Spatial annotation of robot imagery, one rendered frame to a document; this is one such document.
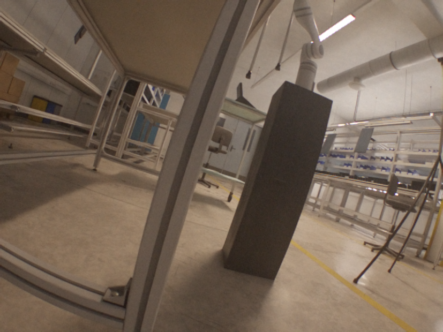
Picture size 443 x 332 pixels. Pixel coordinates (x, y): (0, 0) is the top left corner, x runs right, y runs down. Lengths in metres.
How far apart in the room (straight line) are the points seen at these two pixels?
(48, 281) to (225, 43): 0.42
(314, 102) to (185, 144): 0.82
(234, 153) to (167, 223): 7.38
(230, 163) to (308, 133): 6.70
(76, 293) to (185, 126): 0.28
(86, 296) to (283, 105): 0.91
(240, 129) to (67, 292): 7.55
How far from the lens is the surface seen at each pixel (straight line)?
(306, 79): 1.14
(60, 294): 0.38
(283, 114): 0.97
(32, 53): 2.27
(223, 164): 7.57
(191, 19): 1.07
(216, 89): 0.28
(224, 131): 3.75
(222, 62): 0.31
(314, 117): 1.02
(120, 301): 0.35
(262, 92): 8.13
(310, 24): 1.23
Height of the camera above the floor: 0.42
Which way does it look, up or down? level
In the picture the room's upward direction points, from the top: 18 degrees clockwise
